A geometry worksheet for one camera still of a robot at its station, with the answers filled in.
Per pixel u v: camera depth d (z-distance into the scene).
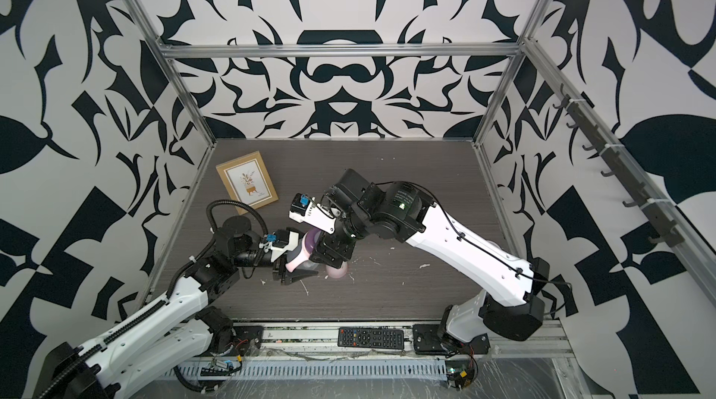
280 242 0.57
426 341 0.74
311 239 0.58
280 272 0.60
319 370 0.78
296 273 0.59
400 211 0.40
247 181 0.96
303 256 0.58
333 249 0.51
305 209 0.50
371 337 0.74
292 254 0.59
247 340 0.73
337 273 0.84
